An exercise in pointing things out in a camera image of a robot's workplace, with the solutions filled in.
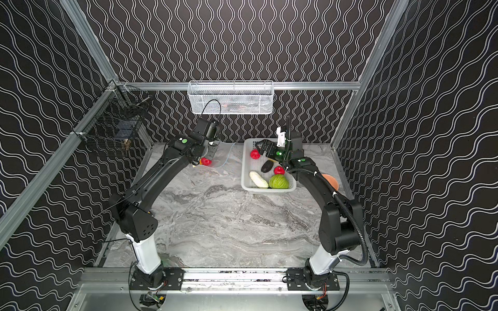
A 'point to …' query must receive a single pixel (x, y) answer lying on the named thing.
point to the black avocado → (267, 166)
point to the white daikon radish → (259, 181)
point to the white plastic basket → (248, 164)
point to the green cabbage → (279, 181)
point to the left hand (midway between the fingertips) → (210, 145)
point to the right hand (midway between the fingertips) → (264, 146)
